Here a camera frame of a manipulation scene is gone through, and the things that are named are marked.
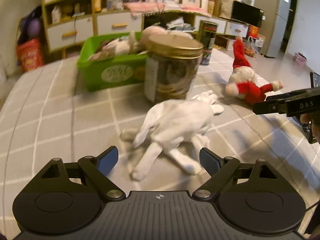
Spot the long wooden tv console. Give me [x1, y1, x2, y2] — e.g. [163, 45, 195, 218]
[142, 10, 249, 37]

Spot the green plastic bin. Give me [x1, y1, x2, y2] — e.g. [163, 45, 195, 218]
[77, 33, 146, 92]

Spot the low wooden drawer cabinet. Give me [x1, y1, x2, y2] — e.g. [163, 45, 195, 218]
[94, 10, 144, 35]

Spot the purple ball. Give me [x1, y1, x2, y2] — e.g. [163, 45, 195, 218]
[28, 18, 42, 38]

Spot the red snack bucket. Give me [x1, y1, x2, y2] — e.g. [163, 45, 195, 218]
[16, 38, 44, 73]

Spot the gold lid glass jar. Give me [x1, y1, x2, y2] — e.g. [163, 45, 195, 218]
[144, 34, 203, 103]

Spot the white plush rabbit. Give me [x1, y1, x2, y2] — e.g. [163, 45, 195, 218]
[120, 90, 224, 181]

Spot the pink table runner cloth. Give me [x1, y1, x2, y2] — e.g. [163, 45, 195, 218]
[123, 2, 211, 17]

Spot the mouse plush with bonnet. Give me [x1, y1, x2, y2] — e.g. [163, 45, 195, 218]
[88, 31, 142, 61]

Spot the santa claus plush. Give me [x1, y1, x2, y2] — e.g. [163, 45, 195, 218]
[225, 37, 284, 105]

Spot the tall wooden shelf cabinet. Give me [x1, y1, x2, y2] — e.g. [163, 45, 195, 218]
[42, 0, 97, 53]

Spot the white refrigerator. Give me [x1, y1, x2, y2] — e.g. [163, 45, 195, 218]
[255, 0, 291, 58]

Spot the tall dark drink can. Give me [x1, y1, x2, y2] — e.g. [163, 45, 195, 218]
[197, 20, 218, 66]

